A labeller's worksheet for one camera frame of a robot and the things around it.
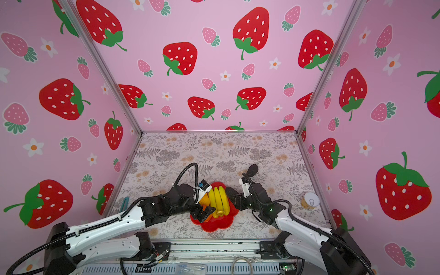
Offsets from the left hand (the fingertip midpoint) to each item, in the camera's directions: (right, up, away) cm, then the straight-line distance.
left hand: (211, 201), depth 74 cm
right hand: (+9, -2, +8) cm, 12 cm away
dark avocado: (+22, +11, +24) cm, 35 cm away
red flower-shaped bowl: (+4, -13, +8) cm, 15 cm away
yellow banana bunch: (+3, -3, +13) cm, 13 cm away
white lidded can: (+49, -3, +10) cm, 50 cm away
